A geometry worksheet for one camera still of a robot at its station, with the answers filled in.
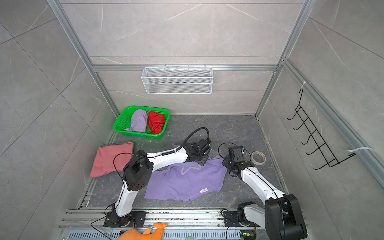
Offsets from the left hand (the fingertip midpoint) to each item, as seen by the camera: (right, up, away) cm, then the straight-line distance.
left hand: (204, 154), depth 91 cm
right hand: (+14, -2, -2) cm, 14 cm away
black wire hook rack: (+50, +7, -29) cm, 58 cm away
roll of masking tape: (+36, -3, +4) cm, 36 cm away
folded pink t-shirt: (-62, -3, -2) cm, 62 cm away
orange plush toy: (-32, -30, -28) cm, 52 cm away
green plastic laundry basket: (-60, +24, +19) cm, 67 cm away
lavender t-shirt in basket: (-47, +21, +16) cm, 54 cm away
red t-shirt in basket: (-33, +21, +12) cm, 41 cm away
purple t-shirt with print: (-11, -15, -4) cm, 19 cm away
